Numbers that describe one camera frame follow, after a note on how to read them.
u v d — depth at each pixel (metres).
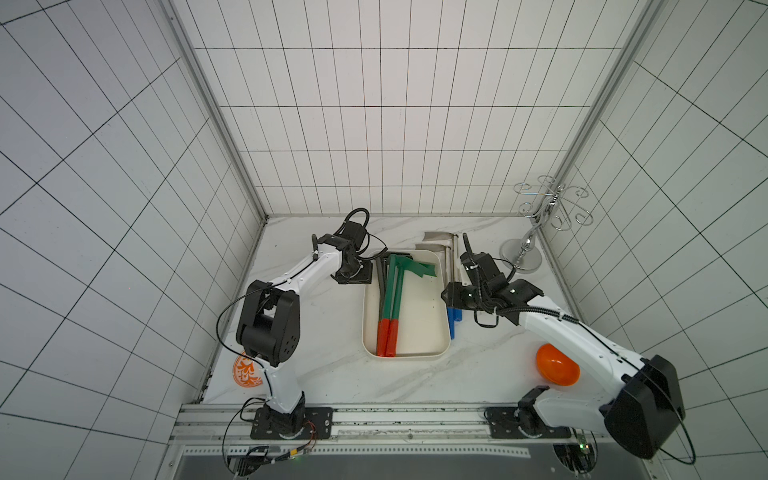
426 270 0.98
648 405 0.39
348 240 0.70
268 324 0.49
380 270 0.98
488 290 0.61
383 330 0.83
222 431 0.70
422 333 0.87
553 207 0.85
